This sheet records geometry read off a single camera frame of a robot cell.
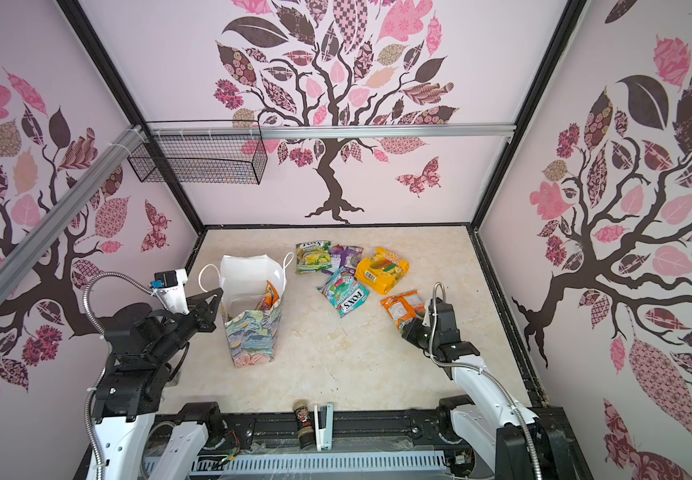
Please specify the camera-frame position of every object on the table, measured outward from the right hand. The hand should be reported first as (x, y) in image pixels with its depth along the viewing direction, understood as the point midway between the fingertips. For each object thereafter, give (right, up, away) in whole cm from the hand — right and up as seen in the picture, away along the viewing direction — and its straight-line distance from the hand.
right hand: (403, 323), depth 87 cm
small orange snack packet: (+1, +4, +4) cm, 6 cm away
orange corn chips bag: (-38, +9, -1) cm, 40 cm away
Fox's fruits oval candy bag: (-40, +7, -3) cm, 41 cm away
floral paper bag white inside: (-46, +10, 0) cm, 47 cm away
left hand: (-45, +11, -20) cm, 50 cm away
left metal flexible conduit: (-68, -2, -25) cm, 73 cm away
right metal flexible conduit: (+2, -1, -25) cm, 25 cm away
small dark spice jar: (-27, -23, -16) cm, 39 cm away
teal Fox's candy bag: (-18, +8, +10) cm, 23 cm away
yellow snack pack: (-6, +15, +13) cm, 20 cm away
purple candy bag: (-18, +20, +20) cm, 34 cm away
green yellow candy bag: (-30, +20, +20) cm, 41 cm away
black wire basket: (-65, +54, +8) cm, 85 cm away
